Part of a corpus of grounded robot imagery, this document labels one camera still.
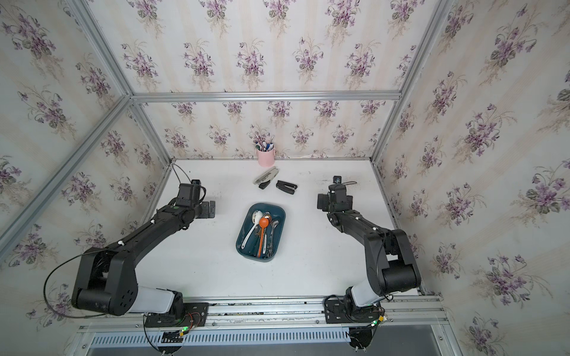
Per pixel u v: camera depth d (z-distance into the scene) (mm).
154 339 690
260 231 905
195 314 723
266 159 1169
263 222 930
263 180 1077
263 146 1130
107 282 418
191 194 692
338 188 718
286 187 1067
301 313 750
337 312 733
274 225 930
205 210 814
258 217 952
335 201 717
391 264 451
